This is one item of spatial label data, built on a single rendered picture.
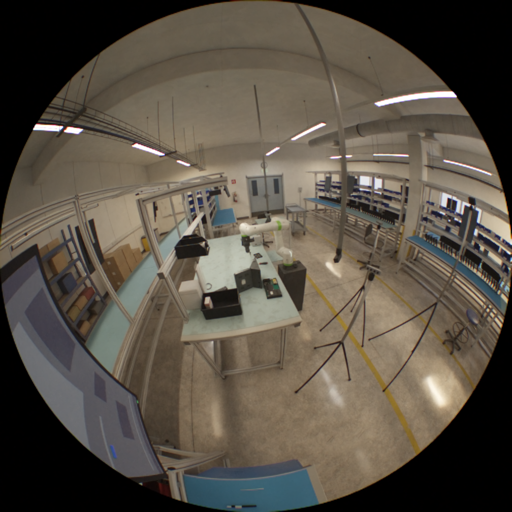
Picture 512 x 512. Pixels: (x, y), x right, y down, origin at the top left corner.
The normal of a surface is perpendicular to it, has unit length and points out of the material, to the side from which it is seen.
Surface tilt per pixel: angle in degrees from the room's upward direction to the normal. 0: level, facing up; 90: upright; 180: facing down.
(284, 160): 90
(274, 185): 90
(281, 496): 0
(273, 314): 0
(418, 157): 90
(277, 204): 90
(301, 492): 0
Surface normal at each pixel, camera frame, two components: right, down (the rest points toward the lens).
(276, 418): -0.10, -0.88
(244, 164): 0.18, 0.44
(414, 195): -0.98, 0.17
